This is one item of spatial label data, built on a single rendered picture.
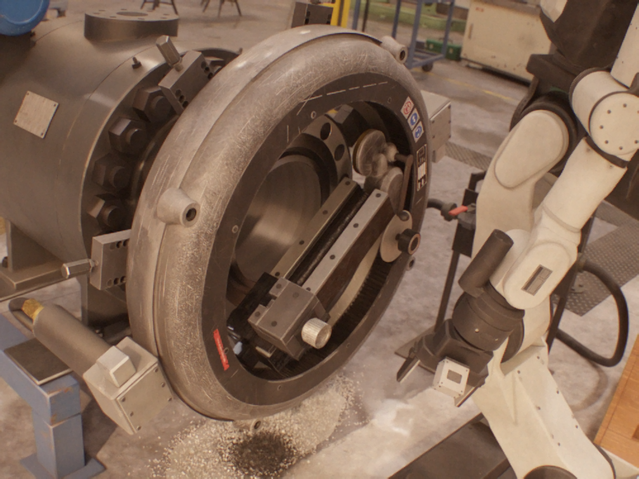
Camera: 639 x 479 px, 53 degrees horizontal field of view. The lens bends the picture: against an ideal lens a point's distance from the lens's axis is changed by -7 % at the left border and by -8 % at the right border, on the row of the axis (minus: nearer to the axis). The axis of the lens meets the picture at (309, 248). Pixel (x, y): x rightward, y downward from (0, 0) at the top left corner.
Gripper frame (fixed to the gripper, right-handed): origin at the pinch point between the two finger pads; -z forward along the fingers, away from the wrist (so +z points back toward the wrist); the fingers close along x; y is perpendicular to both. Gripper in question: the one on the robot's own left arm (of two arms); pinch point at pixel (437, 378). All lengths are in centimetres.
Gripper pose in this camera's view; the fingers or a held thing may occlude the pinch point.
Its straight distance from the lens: 110.4
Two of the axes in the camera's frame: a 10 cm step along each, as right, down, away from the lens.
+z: 4.3, -7.6, -5.0
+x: -9.0, -4.2, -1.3
